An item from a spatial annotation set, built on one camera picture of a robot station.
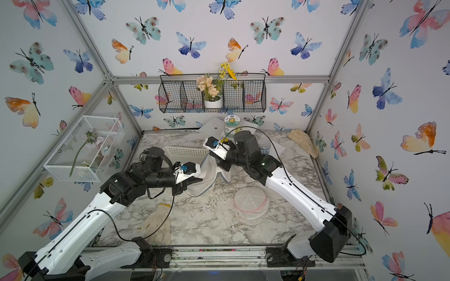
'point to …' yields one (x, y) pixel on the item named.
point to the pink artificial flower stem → (90, 137)
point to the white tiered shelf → (215, 127)
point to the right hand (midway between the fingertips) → (213, 148)
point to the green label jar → (231, 122)
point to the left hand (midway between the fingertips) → (200, 175)
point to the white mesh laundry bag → (251, 202)
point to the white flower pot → (215, 104)
